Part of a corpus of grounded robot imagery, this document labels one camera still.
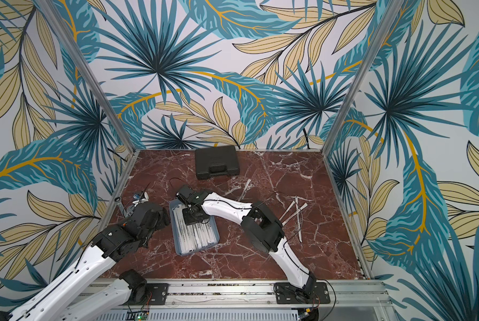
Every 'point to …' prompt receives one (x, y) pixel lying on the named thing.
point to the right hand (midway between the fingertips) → (190, 219)
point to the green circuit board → (141, 317)
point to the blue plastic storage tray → (214, 220)
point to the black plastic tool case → (216, 162)
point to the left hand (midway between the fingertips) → (157, 217)
